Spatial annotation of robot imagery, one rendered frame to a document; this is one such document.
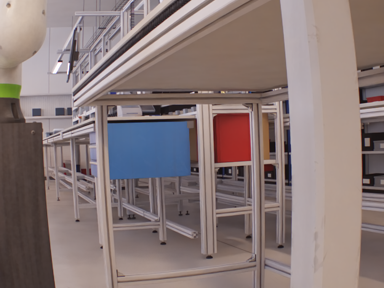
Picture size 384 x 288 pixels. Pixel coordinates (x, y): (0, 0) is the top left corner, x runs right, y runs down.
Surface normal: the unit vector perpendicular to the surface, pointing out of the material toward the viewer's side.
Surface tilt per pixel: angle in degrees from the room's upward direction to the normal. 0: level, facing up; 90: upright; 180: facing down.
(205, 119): 90
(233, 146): 90
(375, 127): 90
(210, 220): 90
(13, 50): 137
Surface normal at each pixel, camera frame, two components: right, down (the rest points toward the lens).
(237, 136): 0.32, -0.04
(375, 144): -0.95, 0.03
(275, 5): 0.04, 1.00
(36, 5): 0.79, -0.14
